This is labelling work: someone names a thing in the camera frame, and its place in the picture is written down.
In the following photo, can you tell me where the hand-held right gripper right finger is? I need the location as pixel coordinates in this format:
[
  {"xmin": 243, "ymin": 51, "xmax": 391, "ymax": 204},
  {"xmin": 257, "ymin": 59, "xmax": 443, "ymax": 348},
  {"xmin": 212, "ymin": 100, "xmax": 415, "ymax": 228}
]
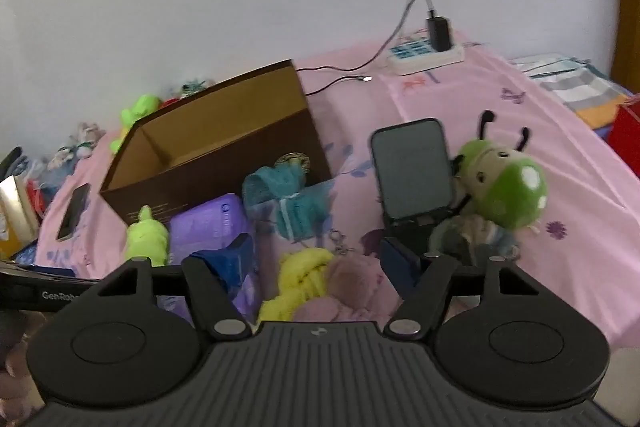
[{"xmin": 379, "ymin": 237, "xmax": 547, "ymax": 341}]

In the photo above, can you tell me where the purple tissue pack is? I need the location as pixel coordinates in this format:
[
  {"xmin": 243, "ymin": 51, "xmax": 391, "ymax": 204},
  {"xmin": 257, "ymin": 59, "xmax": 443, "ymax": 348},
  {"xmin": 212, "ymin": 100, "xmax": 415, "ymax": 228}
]
[{"xmin": 169, "ymin": 193, "xmax": 261, "ymax": 323}]

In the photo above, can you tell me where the pink fluffy plush keychain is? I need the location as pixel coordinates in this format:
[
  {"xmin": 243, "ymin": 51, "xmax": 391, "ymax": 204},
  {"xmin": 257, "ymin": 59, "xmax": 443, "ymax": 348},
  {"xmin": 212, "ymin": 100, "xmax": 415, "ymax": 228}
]
[{"xmin": 295, "ymin": 229, "xmax": 403, "ymax": 323}]

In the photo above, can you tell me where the dark charger cable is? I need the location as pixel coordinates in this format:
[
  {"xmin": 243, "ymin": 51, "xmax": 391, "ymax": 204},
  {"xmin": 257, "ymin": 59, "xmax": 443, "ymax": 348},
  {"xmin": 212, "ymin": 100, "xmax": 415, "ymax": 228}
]
[{"xmin": 297, "ymin": 0, "xmax": 436, "ymax": 98}]

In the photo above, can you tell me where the pink printed bedsheet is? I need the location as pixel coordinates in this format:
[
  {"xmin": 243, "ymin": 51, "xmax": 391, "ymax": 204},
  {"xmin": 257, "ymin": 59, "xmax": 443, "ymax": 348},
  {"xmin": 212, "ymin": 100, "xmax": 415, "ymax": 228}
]
[{"xmin": 37, "ymin": 29, "xmax": 640, "ymax": 353}]

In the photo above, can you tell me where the black charger plug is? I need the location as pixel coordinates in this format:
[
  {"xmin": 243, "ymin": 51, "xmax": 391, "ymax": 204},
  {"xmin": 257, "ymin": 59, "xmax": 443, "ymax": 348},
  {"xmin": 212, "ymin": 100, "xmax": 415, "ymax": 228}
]
[{"xmin": 425, "ymin": 9, "xmax": 453, "ymax": 54}]

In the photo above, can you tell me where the brown cardboard box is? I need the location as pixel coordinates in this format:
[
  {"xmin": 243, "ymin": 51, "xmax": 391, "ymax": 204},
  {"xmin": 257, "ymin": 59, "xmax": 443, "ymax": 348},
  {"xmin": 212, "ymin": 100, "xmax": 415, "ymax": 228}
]
[{"xmin": 99, "ymin": 59, "xmax": 333, "ymax": 228}]

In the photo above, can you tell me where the rope doll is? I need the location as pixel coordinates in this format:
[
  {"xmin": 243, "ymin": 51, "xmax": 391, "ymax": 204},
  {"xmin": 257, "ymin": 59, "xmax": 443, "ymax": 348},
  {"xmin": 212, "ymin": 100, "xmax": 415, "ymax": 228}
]
[
  {"xmin": 70, "ymin": 122, "xmax": 106, "ymax": 158},
  {"xmin": 45, "ymin": 146, "xmax": 81, "ymax": 172}
]

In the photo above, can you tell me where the teal mesh bath sponge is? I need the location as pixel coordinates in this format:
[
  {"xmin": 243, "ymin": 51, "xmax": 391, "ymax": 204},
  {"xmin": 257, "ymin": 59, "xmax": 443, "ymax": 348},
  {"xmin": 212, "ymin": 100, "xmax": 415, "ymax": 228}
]
[{"xmin": 242, "ymin": 164, "xmax": 335, "ymax": 240}]

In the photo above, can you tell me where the black smartphone on stand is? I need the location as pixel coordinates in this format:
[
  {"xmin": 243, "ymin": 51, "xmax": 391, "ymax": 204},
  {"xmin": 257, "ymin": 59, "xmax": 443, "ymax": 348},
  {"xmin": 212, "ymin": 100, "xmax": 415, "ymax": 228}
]
[{"xmin": 370, "ymin": 118, "xmax": 457, "ymax": 222}]

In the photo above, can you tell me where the red bag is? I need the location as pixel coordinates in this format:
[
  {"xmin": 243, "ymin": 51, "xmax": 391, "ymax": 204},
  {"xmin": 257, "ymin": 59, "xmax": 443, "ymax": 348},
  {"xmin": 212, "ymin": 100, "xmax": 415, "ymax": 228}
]
[{"xmin": 606, "ymin": 99, "xmax": 640, "ymax": 178}]

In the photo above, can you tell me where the black phone stand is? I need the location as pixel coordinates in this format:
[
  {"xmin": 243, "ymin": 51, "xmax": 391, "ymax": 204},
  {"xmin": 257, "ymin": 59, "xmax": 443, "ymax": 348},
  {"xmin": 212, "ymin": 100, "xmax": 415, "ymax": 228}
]
[{"xmin": 382, "ymin": 202, "xmax": 481, "ymax": 268}]

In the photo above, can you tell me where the yellow towel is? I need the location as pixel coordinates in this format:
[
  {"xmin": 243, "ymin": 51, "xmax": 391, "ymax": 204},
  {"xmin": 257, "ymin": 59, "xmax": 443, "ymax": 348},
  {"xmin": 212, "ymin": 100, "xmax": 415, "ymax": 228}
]
[{"xmin": 257, "ymin": 248, "xmax": 335, "ymax": 323}]

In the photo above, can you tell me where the lime green frog plush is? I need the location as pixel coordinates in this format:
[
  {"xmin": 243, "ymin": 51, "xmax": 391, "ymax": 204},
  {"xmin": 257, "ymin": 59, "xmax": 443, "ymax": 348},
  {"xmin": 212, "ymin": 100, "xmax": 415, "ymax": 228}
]
[{"xmin": 109, "ymin": 94, "xmax": 162, "ymax": 154}]

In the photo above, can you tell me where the plaid cloth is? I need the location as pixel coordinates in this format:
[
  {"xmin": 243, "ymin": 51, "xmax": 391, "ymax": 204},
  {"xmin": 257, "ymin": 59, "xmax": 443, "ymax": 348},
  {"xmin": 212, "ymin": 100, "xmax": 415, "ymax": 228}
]
[{"xmin": 510, "ymin": 53, "xmax": 636, "ymax": 130}]

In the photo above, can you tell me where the lime green fluffy cloth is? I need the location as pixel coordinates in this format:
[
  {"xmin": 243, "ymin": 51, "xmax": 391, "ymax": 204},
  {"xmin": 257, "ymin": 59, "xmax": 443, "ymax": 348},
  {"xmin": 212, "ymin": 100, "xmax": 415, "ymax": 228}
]
[{"xmin": 124, "ymin": 205, "xmax": 171, "ymax": 267}]

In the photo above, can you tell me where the gold paper bag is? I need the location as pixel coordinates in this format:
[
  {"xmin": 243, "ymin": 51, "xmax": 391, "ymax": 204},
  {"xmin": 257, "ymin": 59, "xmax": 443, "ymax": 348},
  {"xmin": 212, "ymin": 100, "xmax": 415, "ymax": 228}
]
[{"xmin": 0, "ymin": 174, "xmax": 41, "ymax": 260}]

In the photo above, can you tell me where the dark flat smartphone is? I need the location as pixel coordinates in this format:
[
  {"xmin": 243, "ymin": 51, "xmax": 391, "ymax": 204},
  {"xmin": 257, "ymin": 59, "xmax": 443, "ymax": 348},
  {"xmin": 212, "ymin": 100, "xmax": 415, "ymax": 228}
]
[{"xmin": 56, "ymin": 183, "xmax": 92, "ymax": 242}]

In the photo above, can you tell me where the red packet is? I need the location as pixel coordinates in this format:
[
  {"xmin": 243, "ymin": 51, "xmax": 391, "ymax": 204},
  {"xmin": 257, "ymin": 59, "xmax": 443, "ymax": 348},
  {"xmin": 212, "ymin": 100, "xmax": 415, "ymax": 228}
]
[{"xmin": 27, "ymin": 182, "xmax": 48, "ymax": 218}]

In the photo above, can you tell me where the white power strip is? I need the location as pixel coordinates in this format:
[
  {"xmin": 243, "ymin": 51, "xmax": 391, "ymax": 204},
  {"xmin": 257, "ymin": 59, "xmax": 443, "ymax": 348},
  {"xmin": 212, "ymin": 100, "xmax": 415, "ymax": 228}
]
[{"xmin": 387, "ymin": 38, "xmax": 466, "ymax": 76}]

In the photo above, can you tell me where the green ladybug plush toy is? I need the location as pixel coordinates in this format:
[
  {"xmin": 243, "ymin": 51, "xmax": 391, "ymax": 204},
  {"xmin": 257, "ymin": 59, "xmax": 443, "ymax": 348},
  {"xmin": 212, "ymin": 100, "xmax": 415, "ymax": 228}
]
[{"xmin": 452, "ymin": 109, "xmax": 549, "ymax": 235}]

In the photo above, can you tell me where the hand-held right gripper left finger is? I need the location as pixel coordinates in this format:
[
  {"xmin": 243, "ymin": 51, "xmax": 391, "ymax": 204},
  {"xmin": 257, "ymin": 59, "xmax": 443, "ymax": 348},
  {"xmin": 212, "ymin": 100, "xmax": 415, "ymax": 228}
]
[{"xmin": 92, "ymin": 234, "xmax": 258, "ymax": 342}]

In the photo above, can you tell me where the person's left hand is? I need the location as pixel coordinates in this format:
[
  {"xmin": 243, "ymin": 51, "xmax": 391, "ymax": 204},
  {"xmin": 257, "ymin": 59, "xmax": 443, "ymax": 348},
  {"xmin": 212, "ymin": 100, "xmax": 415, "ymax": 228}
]
[{"xmin": 0, "ymin": 337, "xmax": 43, "ymax": 425}]

